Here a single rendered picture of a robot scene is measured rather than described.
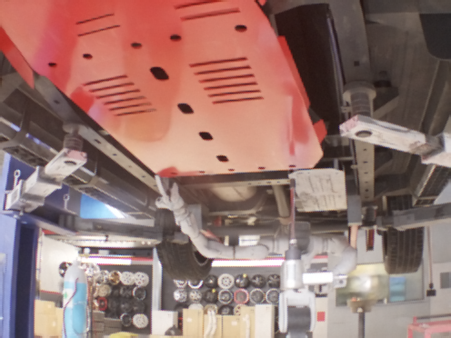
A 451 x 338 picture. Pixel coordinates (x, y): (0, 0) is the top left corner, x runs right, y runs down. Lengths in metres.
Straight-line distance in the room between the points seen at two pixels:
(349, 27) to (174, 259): 2.46
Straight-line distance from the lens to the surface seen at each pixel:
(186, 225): 2.28
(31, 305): 2.82
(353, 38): 1.16
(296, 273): 1.70
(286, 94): 1.32
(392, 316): 12.11
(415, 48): 1.51
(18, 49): 1.23
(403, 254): 3.07
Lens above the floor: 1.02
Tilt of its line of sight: 17 degrees up
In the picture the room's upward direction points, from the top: 1 degrees clockwise
